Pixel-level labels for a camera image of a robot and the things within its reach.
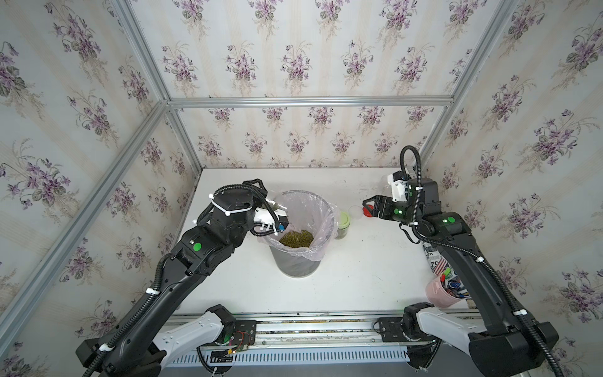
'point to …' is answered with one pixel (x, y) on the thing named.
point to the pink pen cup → (444, 293)
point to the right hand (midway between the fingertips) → (377, 203)
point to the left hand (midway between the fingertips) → (248, 183)
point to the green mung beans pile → (295, 239)
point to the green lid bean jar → (345, 222)
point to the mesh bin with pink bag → (297, 250)
